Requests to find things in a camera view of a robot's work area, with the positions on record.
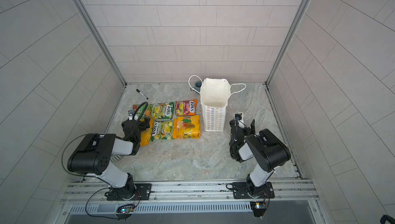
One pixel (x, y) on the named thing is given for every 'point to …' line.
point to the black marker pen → (140, 92)
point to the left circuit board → (126, 208)
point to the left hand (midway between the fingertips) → (142, 114)
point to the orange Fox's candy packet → (185, 108)
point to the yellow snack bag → (146, 134)
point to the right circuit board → (259, 208)
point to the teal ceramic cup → (197, 86)
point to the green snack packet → (164, 110)
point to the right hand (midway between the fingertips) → (245, 117)
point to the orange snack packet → (186, 127)
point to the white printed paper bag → (215, 94)
